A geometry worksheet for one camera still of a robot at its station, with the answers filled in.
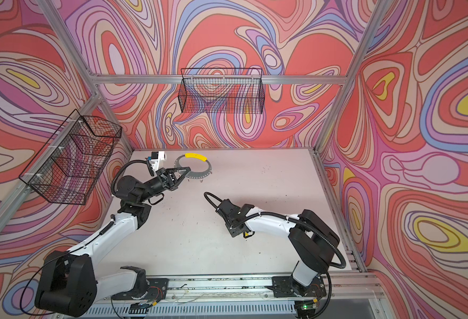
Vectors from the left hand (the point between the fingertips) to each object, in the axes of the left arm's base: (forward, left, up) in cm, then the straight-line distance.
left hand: (191, 174), depth 67 cm
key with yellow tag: (-14, -19, -20) cm, 31 cm away
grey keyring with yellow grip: (0, 0, -1) cm, 1 cm away
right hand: (-7, -18, -32) cm, 37 cm away
